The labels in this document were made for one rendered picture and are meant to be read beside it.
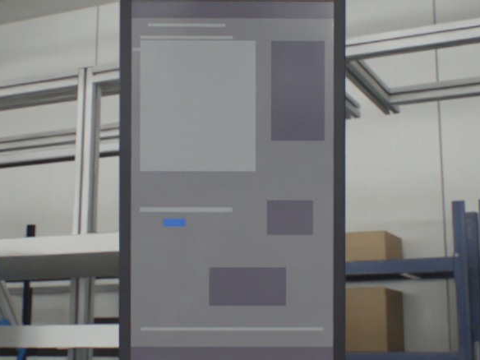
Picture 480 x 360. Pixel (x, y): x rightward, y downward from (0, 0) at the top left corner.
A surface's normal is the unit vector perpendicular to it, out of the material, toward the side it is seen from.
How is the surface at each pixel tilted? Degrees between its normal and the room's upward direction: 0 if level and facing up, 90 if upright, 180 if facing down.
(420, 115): 90
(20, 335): 90
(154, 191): 101
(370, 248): 90
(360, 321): 90
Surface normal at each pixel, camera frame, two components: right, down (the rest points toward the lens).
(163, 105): 0.01, 0.00
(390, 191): -0.41, -0.18
